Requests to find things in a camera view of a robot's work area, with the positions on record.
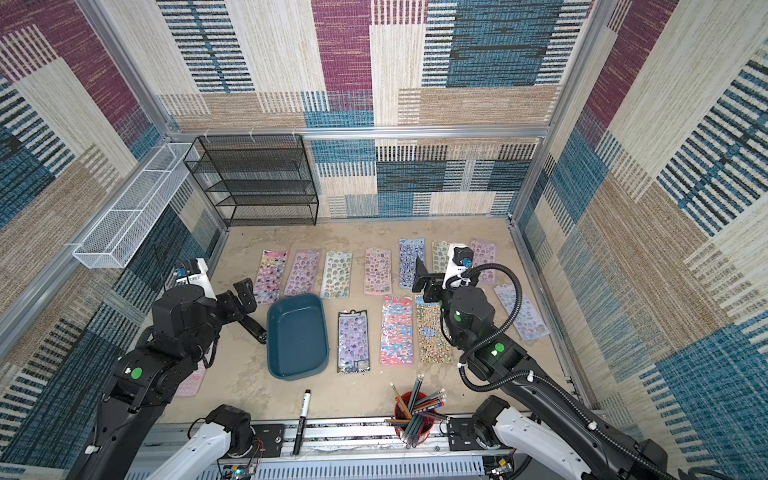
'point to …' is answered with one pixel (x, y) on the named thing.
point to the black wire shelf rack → (257, 180)
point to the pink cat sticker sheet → (270, 276)
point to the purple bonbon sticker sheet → (353, 344)
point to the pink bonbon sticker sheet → (377, 272)
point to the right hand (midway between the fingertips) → (440, 263)
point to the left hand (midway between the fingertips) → (235, 286)
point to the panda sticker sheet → (434, 346)
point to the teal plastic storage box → (297, 336)
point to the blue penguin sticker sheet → (409, 250)
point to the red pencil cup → (414, 418)
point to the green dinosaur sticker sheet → (336, 283)
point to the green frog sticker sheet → (440, 256)
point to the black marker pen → (302, 422)
